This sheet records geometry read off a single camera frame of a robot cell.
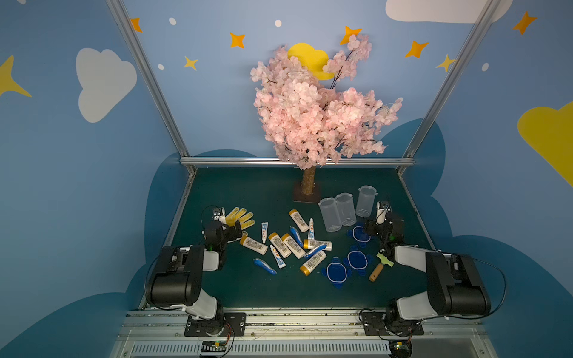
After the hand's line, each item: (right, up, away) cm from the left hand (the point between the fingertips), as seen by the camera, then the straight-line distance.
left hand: (228, 219), depth 95 cm
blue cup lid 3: (+45, -20, -8) cm, 50 cm away
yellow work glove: (+4, 0, +7) cm, 8 cm away
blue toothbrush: (+30, -8, 0) cm, 31 cm away
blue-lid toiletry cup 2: (+54, +4, +7) cm, 54 cm away
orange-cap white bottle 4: (+28, -11, -3) cm, 31 cm away
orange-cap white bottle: (+32, -2, +3) cm, 32 cm away
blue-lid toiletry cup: (+45, +4, +6) cm, 46 cm away
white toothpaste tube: (+16, -6, +2) cm, 17 cm away
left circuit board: (+1, -39, -22) cm, 45 cm away
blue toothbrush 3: (+17, -17, -7) cm, 25 cm away
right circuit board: (+64, -40, -22) cm, 79 cm away
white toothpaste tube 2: (+23, -15, -7) cm, 28 cm away
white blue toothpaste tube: (+36, -5, +2) cm, 37 cm away
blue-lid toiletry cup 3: (+63, +8, +10) cm, 65 cm away
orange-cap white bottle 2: (+11, -10, -4) cm, 16 cm away
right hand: (+65, +2, 0) cm, 66 cm away
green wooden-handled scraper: (+67, -17, -7) cm, 70 cm away
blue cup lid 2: (+55, -16, -6) cm, 57 cm away
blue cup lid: (+56, -6, -5) cm, 56 cm away
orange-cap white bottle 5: (+35, -10, -3) cm, 37 cm away
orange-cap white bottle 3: (+25, -13, -5) cm, 28 cm away
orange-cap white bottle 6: (+35, -17, -9) cm, 40 cm away
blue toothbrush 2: (+38, -12, -5) cm, 40 cm away
